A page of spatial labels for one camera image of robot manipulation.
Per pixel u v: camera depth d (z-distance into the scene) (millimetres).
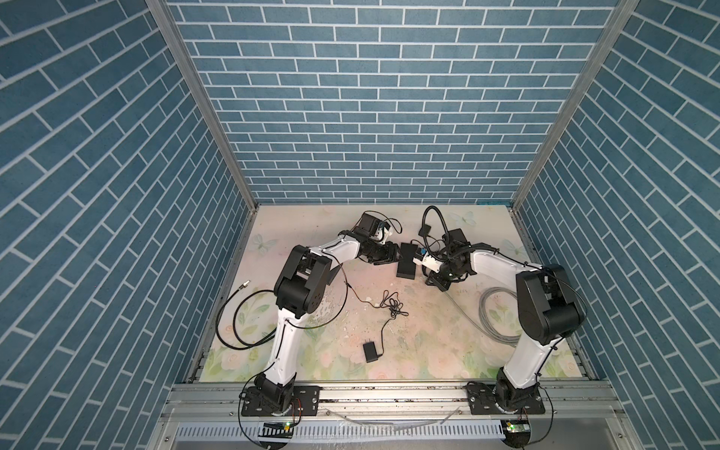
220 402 753
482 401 735
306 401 747
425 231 1117
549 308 495
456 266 748
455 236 796
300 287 581
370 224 843
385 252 890
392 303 918
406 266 980
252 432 695
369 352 808
